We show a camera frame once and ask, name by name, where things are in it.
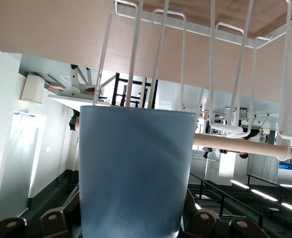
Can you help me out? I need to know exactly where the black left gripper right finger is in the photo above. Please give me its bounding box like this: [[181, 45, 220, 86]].
[[177, 191, 270, 238]]

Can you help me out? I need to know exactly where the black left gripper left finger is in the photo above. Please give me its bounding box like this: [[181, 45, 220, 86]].
[[0, 188, 81, 238]]

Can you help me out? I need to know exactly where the blue plastic cup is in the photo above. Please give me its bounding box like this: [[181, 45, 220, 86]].
[[78, 105, 198, 238]]

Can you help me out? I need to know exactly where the white door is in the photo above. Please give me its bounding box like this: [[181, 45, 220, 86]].
[[0, 112, 48, 220]]

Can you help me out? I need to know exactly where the grey curtain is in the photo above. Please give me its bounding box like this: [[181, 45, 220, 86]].
[[246, 151, 280, 184]]

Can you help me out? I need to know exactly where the white room table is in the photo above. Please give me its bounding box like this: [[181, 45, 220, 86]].
[[48, 85, 112, 108]]

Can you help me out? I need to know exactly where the brown table cover sheet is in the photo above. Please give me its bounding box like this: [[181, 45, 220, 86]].
[[0, 0, 292, 104]]

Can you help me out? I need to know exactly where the white wire cup rack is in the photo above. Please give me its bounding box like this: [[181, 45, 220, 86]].
[[92, 0, 292, 161]]

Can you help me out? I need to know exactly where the white wall box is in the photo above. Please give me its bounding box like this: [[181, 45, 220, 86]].
[[20, 73, 46, 106]]

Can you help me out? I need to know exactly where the black metal frame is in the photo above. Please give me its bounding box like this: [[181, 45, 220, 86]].
[[112, 72, 159, 109]]

